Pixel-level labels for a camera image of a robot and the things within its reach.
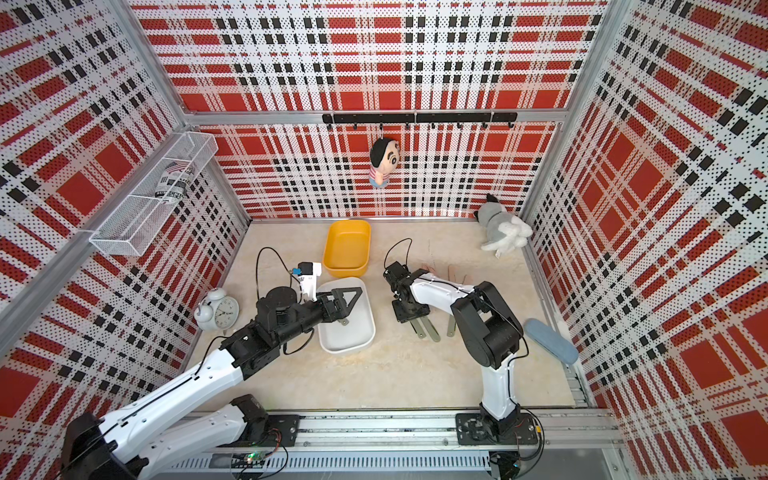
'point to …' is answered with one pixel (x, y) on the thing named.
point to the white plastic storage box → (360, 333)
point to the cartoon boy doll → (384, 157)
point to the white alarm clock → (218, 311)
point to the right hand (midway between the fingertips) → (414, 312)
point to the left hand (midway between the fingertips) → (357, 292)
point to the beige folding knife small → (451, 272)
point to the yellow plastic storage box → (347, 248)
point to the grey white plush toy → (505, 231)
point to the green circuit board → (251, 460)
